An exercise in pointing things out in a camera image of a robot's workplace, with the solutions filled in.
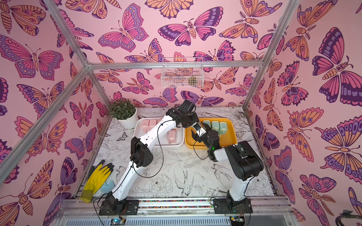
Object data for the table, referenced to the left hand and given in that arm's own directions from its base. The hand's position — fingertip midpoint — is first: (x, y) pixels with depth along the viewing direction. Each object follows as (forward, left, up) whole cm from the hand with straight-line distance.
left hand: (200, 121), depth 91 cm
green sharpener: (-8, +6, +5) cm, 11 cm away
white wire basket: (+28, +12, +18) cm, 35 cm away
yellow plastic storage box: (-4, -22, -15) cm, 27 cm away
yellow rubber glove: (-31, +61, -13) cm, 70 cm away
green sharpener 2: (+5, -6, -8) cm, 11 cm away
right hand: (-2, +3, -3) cm, 5 cm away
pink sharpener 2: (+5, +33, -8) cm, 34 cm away
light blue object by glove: (-36, +54, -16) cm, 67 cm away
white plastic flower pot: (+6, +50, -10) cm, 52 cm away
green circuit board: (-52, +44, -17) cm, 70 cm away
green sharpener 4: (+1, -16, -8) cm, 19 cm away
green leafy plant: (+8, +52, +3) cm, 53 cm away
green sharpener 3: (+3, -12, -9) cm, 15 cm away
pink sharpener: (+3, +38, -9) cm, 39 cm away
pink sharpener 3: (-7, +18, -9) cm, 21 cm away
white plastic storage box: (0, +44, -15) cm, 46 cm away
